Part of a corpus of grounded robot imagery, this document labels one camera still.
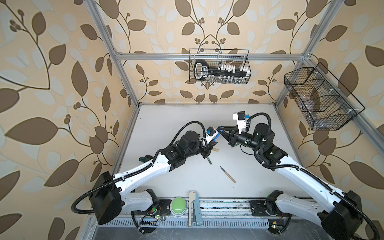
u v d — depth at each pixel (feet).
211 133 2.03
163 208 2.42
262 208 2.40
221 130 2.19
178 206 2.41
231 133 2.04
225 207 2.48
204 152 2.12
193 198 2.45
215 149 3.15
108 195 1.30
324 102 2.41
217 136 2.27
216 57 2.94
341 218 1.22
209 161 2.98
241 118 1.96
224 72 2.71
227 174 2.83
